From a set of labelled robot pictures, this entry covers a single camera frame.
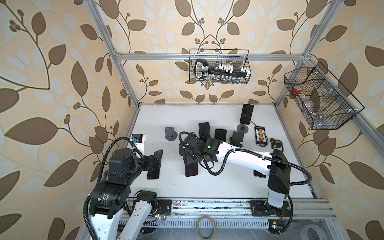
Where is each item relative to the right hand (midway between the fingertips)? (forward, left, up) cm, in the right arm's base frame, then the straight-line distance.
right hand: (188, 158), depth 78 cm
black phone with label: (+17, -9, 0) cm, 20 cm away
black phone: (+14, -19, 0) cm, 24 cm away
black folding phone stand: (+15, -30, -5) cm, 34 cm away
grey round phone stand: (+22, +13, -10) cm, 27 cm away
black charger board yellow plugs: (+21, -49, -12) cm, 55 cm away
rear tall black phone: (+30, -38, 0) cm, 49 cm away
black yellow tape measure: (+14, -56, -11) cm, 59 cm away
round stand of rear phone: (+28, -38, -12) cm, 49 cm away
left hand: (-3, +14, +16) cm, 22 cm away
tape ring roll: (-29, -12, -12) cm, 34 cm away
